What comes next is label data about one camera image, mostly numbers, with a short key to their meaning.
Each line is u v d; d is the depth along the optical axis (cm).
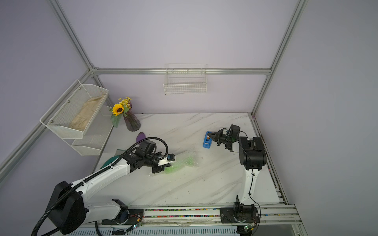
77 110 80
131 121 102
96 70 92
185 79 97
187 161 84
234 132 83
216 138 92
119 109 91
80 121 76
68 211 40
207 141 101
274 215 76
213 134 95
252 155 56
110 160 93
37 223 35
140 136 105
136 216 73
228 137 90
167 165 72
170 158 68
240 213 67
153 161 69
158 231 70
